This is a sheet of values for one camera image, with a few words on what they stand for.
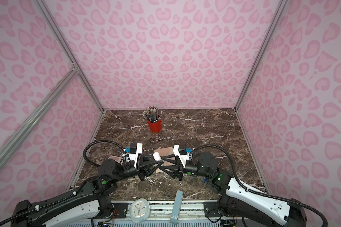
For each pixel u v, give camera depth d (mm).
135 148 518
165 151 962
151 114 974
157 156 559
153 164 567
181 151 513
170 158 616
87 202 518
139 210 710
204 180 835
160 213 733
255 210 526
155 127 1044
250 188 471
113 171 484
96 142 489
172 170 550
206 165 487
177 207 728
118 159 905
